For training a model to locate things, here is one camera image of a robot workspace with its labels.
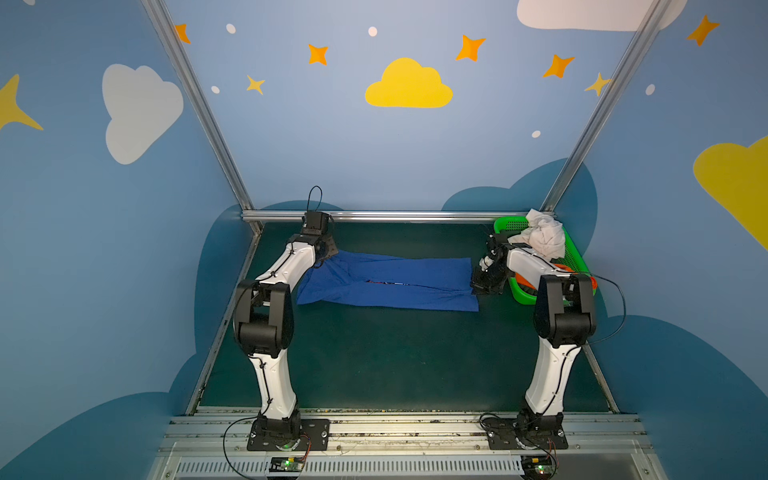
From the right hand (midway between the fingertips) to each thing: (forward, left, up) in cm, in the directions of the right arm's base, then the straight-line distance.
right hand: (476, 287), depth 100 cm
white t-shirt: (+18, -25, +8) cm, 32 cm away
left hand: (+7, +50, +10) cm, 52 cm away
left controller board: (-52, +53, -3) cm, 75 cm away
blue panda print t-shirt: (+1, +44, 0) cm, 44 cm away
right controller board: (-49, -9, -4) cm, 50 cm away
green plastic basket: (+28, -17, +3) cm, 33 cm away
